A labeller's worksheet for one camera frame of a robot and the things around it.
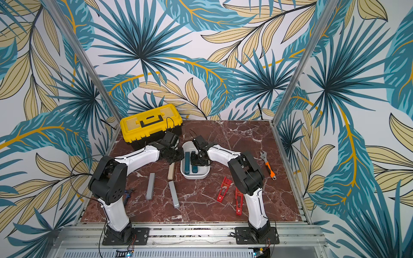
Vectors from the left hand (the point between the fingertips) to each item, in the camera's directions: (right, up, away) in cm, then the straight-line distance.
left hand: (184, 157), depth 93 cm
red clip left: (+24, -14, -4) cm, 28 cm away
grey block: (-17, -14, -7) cm, 23 cm away
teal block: (+2, -3, +2) cm, 4 cm away
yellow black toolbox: (-25, +16, -1) cm, 30 cm away
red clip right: (+31, -19, -8) cm, 37 cm away
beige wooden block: (-7, -8, -2) cm, 11 cm away
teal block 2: (+6, -6, -2) cm, 9 cm away
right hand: (+5, -3, +3) cm, 7 cm away
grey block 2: (-5, -16, -8) cm, 18 cm away
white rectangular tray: (+11, -8, -1) cm, 14 cm away
